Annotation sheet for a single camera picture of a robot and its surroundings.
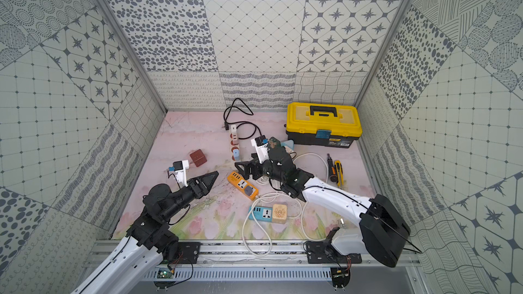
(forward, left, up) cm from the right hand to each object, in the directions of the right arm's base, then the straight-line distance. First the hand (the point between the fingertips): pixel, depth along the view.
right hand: (246, 162), depth 77 cm
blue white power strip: (-14, -6, -16) cm, 22 cm away
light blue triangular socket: (+20, -18, -14) cm, 30 cm away
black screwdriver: (+4, -38, -18) cm, 42 cm away
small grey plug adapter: (-5, 0, -14) cm, 15 cm away
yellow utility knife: (+7, -42, -19) cm, 47 cm away
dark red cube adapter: (+11, +26, -14) cm, 31 cm away
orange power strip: (-2, +3, -16) cm, 17 cm away
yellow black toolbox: (+23, -32, -3) cm, 40 cm away
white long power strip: (+22, +10, -12) cm, 27 cm away
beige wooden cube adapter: (-15, -13, -11) cm, 23 cm away
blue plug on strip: (+12, +8, -12) cm, 19 cm away
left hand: (-6, +11, +3) cm, 13 cm away
